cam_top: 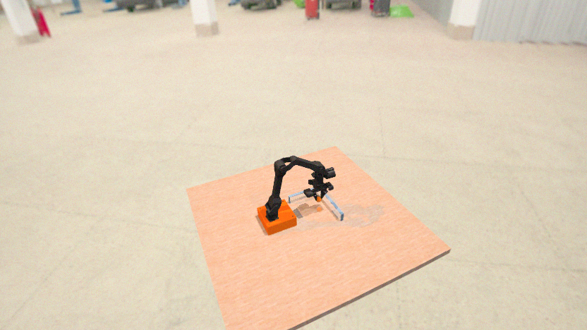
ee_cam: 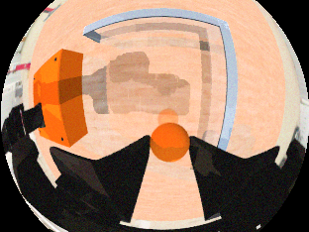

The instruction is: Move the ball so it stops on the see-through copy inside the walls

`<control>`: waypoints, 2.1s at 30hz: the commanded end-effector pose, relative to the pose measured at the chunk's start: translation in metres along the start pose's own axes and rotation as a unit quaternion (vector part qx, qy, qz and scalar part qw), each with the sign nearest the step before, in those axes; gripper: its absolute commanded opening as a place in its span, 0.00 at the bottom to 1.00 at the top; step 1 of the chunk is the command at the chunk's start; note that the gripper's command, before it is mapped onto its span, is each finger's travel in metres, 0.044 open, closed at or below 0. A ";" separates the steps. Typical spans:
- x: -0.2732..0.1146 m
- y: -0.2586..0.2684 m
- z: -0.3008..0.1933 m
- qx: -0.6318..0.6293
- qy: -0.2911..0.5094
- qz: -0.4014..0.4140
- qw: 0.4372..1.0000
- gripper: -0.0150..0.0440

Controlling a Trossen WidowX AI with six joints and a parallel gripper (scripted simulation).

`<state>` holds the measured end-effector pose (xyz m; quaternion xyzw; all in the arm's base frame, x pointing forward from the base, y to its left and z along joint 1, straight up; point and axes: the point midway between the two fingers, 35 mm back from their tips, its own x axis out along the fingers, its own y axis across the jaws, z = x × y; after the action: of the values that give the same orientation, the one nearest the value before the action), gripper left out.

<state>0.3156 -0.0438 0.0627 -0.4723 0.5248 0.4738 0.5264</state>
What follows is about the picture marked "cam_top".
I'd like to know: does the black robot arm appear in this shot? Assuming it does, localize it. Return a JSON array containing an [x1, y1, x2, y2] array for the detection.
[[265, 155, 336, 223]]

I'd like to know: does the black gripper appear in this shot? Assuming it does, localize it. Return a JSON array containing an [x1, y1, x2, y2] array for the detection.
[[303, 181, 334, 201]]

